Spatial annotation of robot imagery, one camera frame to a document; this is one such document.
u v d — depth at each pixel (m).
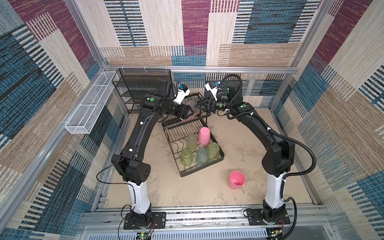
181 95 0.69
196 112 0.76
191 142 0.92
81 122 0.70
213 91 0.70
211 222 0.73
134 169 0.46
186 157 0.86
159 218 0.75
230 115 0.68
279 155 0.51
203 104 0.75
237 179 0.85
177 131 1.05
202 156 0.85
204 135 0.94
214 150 0.87
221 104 0.71
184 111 0.67
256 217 0.73
